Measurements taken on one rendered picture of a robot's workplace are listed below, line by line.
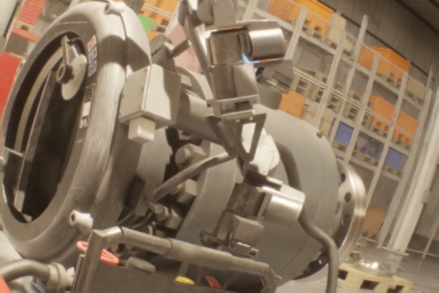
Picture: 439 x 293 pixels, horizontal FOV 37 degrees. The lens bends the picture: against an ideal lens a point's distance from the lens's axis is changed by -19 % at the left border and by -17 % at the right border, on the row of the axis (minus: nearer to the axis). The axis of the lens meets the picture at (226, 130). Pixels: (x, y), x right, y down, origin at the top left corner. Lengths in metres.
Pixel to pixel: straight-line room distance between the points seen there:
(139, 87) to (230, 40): 0.34
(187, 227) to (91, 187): 0.36
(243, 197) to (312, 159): 0.82
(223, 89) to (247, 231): 0.23
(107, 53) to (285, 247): 0.78
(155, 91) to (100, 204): 0.27
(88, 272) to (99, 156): 0.59
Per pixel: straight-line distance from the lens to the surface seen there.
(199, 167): 1.73
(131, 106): 1.52
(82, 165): 1.57
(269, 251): 2.04
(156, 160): 1.88
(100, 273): 1.05
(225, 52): 1.23
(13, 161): 1.85
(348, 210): 2.36
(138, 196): 1.58
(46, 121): 1.80
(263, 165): 1.33
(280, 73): 1.26
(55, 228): 1.65
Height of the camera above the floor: 0.71
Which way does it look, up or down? 2 degrees up
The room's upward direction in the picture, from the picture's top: 20 degrees clockwise
